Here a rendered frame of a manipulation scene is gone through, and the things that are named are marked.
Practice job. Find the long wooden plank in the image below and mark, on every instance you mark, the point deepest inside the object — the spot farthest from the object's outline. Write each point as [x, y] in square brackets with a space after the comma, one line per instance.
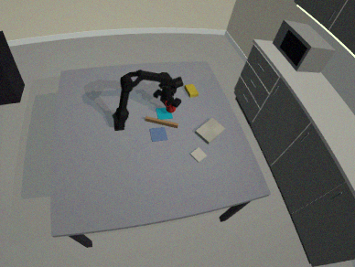
[163, 122]

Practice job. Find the yellow flat bar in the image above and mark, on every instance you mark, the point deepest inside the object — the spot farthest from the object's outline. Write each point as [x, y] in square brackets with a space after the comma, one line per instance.
[191, 90]

